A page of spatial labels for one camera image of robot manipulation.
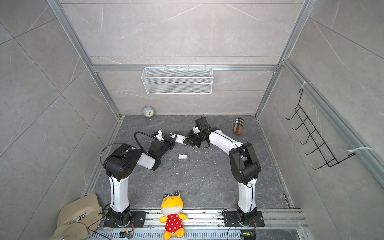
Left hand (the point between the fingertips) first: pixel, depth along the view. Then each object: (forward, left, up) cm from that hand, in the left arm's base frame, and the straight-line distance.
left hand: (178, 130), depth 93 cm
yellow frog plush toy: (-42, +3, -7) cm, 43 cm away
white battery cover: (-11, -2, -14) cm, 18 cm away
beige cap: (-44, +51, -14) cm, 68 cm away
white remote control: (-4, 0, -3) cm, 5 cm away
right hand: (-6, -3, -3) cm, 7 cm away
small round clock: (+25, +25, -9) cm, 37 cm away
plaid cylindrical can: (+12, -44, -12) cm, 47 cm away
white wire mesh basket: (+32, +1, +15) cm, 35 cm away
